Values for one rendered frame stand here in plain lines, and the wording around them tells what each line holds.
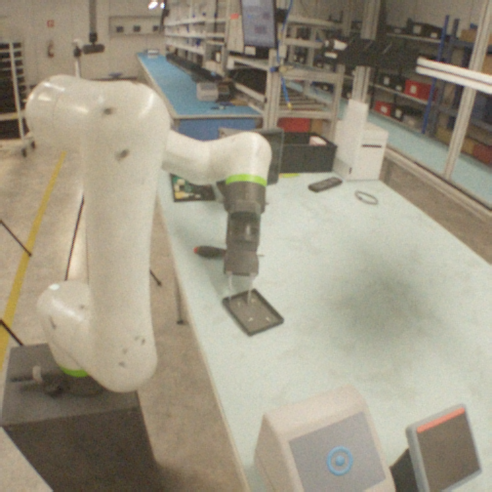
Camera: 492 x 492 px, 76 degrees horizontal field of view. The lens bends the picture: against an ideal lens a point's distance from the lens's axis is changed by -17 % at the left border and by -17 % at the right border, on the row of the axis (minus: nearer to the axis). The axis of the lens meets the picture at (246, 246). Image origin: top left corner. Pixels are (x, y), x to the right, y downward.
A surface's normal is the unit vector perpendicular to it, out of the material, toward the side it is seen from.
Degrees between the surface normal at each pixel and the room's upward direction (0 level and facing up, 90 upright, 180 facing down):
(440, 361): 0
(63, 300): 6
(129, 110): 59
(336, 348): 0
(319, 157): 90
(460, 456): 32
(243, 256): 42
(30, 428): 90
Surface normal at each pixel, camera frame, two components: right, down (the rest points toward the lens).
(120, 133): 0.27, 0.40
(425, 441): 0.22, -0.44
